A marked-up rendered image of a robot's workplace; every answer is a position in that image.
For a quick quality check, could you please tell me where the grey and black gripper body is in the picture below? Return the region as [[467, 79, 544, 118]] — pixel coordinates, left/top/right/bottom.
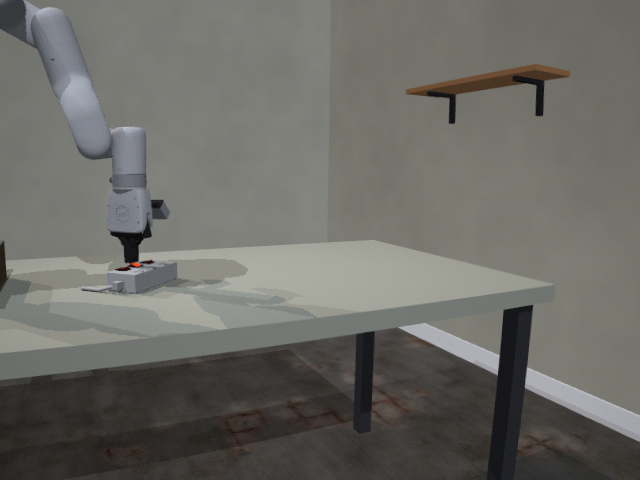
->
[[106, 186, 153, 234]]

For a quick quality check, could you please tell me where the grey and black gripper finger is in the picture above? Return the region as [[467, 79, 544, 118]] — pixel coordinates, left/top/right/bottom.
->
[[128, 216, 152, 263], [110, 232, 130, 263]]

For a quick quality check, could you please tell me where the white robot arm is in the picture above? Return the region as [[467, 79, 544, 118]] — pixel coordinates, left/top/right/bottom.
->
[[0, 0, 146, 187]]

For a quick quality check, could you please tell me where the white power strip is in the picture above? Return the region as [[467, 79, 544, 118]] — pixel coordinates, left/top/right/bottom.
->
[[81, 260, 177, 294]]

